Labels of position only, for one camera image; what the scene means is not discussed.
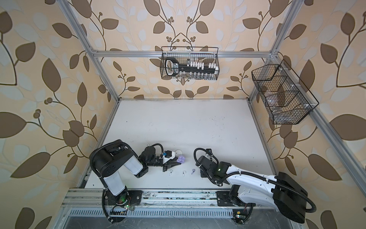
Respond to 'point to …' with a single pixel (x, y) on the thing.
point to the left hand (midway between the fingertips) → (178, 159)
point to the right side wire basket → (287, 98)
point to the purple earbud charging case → (181, 159)
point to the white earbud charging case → (178, 152)
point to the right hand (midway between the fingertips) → (204, 169)
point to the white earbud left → (171, 171)
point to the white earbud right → (183, 173)
